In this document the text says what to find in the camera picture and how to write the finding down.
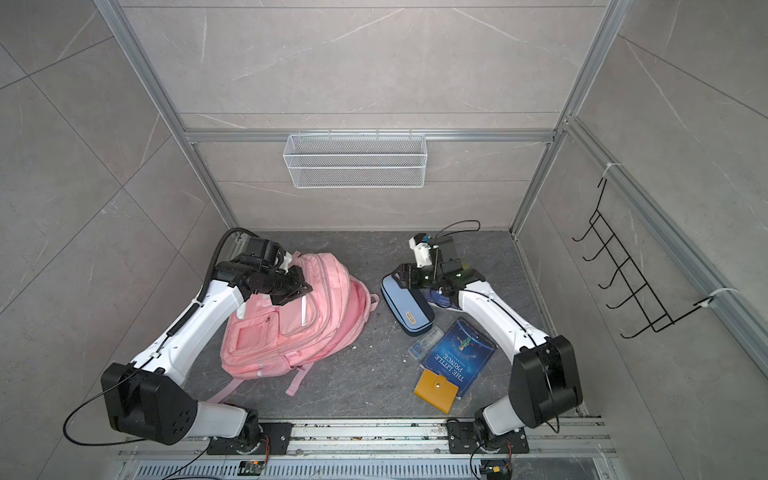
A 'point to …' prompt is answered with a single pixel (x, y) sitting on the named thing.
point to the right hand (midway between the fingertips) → (401, 271)
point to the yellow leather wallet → (436, 390)
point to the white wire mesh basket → (355, 161)
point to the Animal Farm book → (441, 300)
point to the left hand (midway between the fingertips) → (312, 280)
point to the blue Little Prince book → (461, 353)
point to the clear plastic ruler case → (419, 348)
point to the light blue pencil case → (406, 308)
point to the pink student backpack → (265, 337)
